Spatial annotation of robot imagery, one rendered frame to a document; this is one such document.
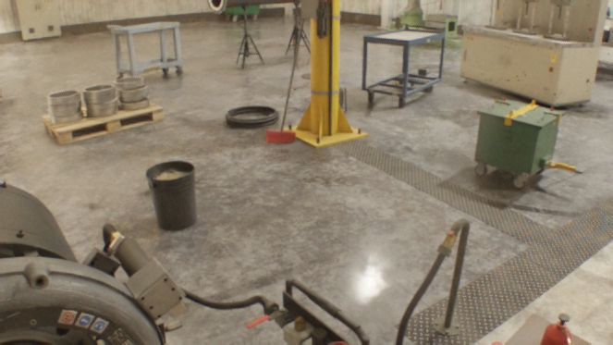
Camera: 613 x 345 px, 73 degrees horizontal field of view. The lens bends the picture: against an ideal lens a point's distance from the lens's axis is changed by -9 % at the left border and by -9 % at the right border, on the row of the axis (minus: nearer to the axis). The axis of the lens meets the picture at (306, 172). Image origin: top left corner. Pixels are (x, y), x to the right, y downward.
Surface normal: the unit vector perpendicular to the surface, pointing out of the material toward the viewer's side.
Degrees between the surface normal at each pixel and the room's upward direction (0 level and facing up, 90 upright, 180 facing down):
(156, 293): 90
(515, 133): 90
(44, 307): 90
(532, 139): 90
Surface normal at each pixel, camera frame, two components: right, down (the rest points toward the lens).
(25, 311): 0.64, 0.31
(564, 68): 0.39, 0.37
